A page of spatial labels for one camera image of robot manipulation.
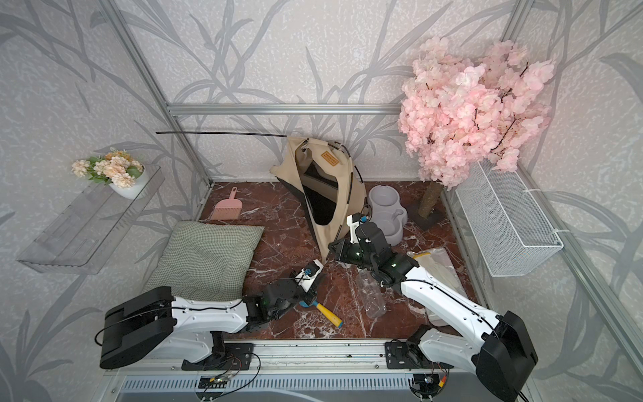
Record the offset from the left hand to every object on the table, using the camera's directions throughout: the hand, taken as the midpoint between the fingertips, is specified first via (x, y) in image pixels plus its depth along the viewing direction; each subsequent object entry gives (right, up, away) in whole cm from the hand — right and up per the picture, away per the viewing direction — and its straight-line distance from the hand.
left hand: (323, 273), depth 79 cm
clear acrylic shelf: (-64, +14, -13) cm, 67 cm away
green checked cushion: (-44, +1, +12) cm, 46 cm away
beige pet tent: (-1, +33, +31) cm, 45 cm away
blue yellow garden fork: (+4, -15, -1) cm, 15 cm away
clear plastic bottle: (+17, -11, +6) cm, 21 cm away
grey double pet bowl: (+25, +19, +27) cm, 41 cm away
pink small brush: (-44, +20, +31) cm, 57 cm away
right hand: (+2, +10, -4) cm, 11 cm away
